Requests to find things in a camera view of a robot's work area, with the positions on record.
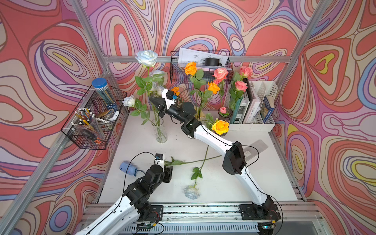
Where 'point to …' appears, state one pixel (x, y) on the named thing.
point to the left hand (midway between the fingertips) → (171, 168)
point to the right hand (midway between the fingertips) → (150, 102)
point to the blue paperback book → (266, 109)
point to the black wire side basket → (106, 115)
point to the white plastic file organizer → (259, 115)
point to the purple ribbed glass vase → (226, 118)
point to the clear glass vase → (161, 134)
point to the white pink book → (253, 106)
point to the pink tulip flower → (223, 111)
